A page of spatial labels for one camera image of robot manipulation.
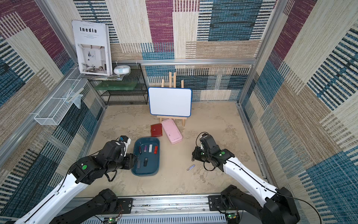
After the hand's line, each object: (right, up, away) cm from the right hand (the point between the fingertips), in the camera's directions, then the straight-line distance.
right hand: (193, 152), depth 82 cm
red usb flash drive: (-24, -1, +12) cm, 27 cm away
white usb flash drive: (-27, -1, +12) cm, 30 cm away
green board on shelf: (-50, +43, +18) cm, 68 cm away
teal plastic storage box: (-29, -3, +10) cm, 31 cm away
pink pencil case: (-13, +10, +18) cm, 24 cm away
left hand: (-30, 0, -10) cm, 32 cm away
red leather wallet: (-25, +11, +20) cm, 34 cm away
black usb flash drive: (-29, -8, +7) cm, 31 cm away
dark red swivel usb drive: (-34, -1, +10) cm, 35 cm away
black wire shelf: (-41, +38, +37) cm, 67 cm away
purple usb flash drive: (-30, -1, +12) cm, 33 cm away
